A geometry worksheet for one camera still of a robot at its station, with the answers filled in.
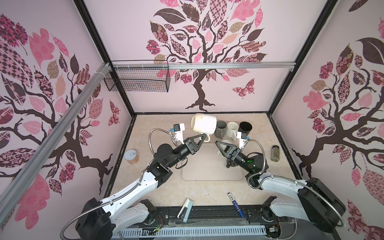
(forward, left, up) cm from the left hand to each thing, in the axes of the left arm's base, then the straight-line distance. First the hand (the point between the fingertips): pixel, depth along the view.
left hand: (207, 138), depth 64 cm
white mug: (+27, -21, -28) cm, 44 cm away
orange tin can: (+7, +45, -29) cm, 54 cm away
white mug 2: (-3, -6, -6) cm, 9 cm away
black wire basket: (+50, +42, 0) cm, 65 cm away
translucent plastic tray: (+3, -3, -33) cm, 33 cm away
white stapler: (-22, +10, -32) cm, 40 cm away
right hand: (-1, -5, -3) cm, 6 cm away
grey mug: (+23, -12, -25) cm, 36 cm away
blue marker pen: (-20, -16, -32) cm, 41 cm away
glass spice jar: (+9, -46, -30) cm, 56 cm away
